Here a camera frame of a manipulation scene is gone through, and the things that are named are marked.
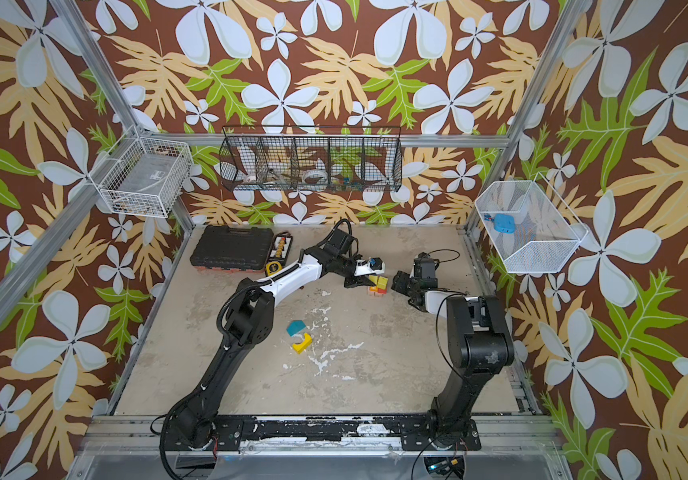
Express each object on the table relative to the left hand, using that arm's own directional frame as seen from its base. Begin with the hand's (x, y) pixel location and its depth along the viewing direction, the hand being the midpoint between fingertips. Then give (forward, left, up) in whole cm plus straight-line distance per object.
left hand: (373, 271), depth 97 cm
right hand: (0, -9, -4) cm, 10 cm away
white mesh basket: (+2, -42, +20) cm, 47 cm away
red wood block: (-5, -3, -5) cm, 7 cm away
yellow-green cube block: (-4, -3, -1) cm, 5 cm away
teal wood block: (-18, +25, -5) cm, 31 cm away
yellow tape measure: (+5, +35, -6) cm, 36 cm away
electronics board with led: (-52, -16, -12) cm, 56 cm away
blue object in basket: (+4, -37, +18) cm, 42 cm away
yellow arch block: (-23, +22, -6) cm, 32 cm away
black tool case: (+13, +55, -4) cm, 56 cm away
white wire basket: (+16, +70, +25) cm, 76 cm away
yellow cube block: (-3, 0, 0) cm, 3 cm away
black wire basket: (+30, +21, +23) cm, 43 cm away
